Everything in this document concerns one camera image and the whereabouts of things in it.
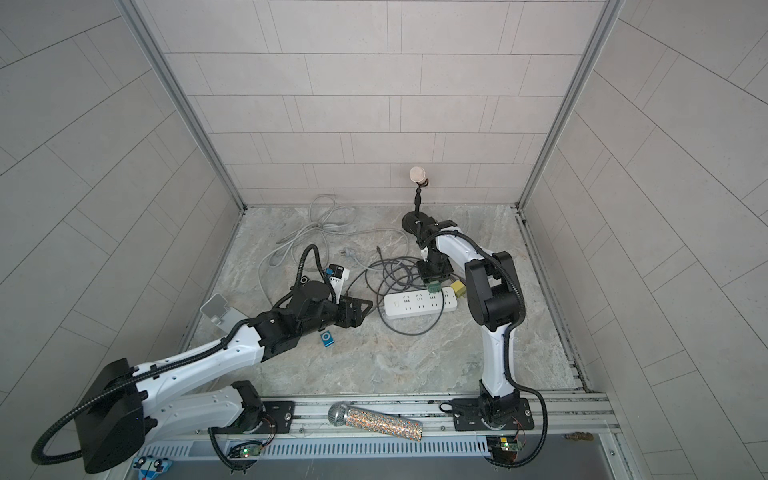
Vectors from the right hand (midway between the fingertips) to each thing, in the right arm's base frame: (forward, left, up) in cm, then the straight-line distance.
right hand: (431, 280), depth 96 cm
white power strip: (-9, +5, +2) cm, 10 cm away
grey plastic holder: (-10, +62, +4) cm, 63 cm away
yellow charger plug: (-4, -8, +1) cm, 10 cm away
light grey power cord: (+16, +35, +5) cm, 39 cm away
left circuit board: (-42, +46, +3) cm, 62 cm away
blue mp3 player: (-17, +32, +1) cm, 36 cm away
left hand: (-13, +19, +12) cm, 26 cm away
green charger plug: (-5, 0, +4) cm, 6 cm away
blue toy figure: (-44, +66, +4) cm, 80 cm away
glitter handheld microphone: (-36, +26, +3) cm, 45 cm away
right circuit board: (-45, -11, -2) cm, 46 cm away
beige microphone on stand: (+5, +5, +22) cm, 23 cm away
